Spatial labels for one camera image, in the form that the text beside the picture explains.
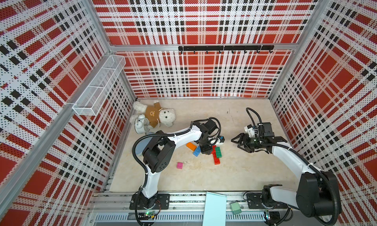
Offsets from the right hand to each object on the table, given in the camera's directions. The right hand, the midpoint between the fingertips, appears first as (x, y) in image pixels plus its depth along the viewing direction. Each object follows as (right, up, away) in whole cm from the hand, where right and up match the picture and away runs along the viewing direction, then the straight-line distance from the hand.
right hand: (236, 143), depth 83 cm
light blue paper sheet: (-14, -30, -15) cm, 36 cm away
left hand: (-16, -5, +6) cm, 17 cm away
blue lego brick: (-22, -7, +8) cm, 25 cm away
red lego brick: (-12, -6, +5) cm, 15 cm away
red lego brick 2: (-11, -11, +3) cm, 16 cm away
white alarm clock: (-58, +10, +9) cm, 60 cm away
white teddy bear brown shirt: (-51, +16, +19) cm, 57 cm away
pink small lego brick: (-33, -13, +1) cm, 35 cm away
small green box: (-4, -29, -12) cm, 32 cm away
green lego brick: (-10, -7, +5) cm, 13 cm away
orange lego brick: (-26, -4, +10) cm, 28 cm away
